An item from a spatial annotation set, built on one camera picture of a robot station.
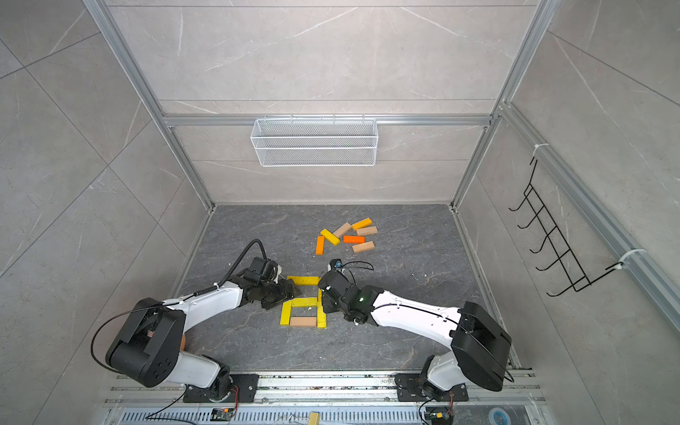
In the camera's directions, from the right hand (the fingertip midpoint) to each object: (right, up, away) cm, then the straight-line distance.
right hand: (330, 296), depth 82 cm
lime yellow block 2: (-3, -9, +4) cm, 10 cm away
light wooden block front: (+12, +14, +22) cm, 29 cm away
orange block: (-5, +14, +22) cm, 27 cm away
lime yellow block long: (-10, -4, +8) cm, 14 cm away
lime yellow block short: (-4, -2, +9) cm, 10 cm away
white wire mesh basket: (-7, +55, +19) cm, 58 cm away
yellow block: (-10, +2, +13) cm, 16 cm away
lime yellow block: (-15, -7, +4) cm, 17 cm away
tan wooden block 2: (+14, +20, +29) cm, 38 cm away
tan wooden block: (-9, -10, +5) cm, 14 cm away
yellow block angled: (-1, +18, +26) cm, 31 cm away
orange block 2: (+9, +17, +26) cm, 32 cm away
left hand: (-12, -1, +8) cm, 14 cm away
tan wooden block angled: (+4, +21, +29) cm, 36 cm away
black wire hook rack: (+60, +12, -19) cm, 64 cm away
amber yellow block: (+12, +23, +31) cm, 40 cm away
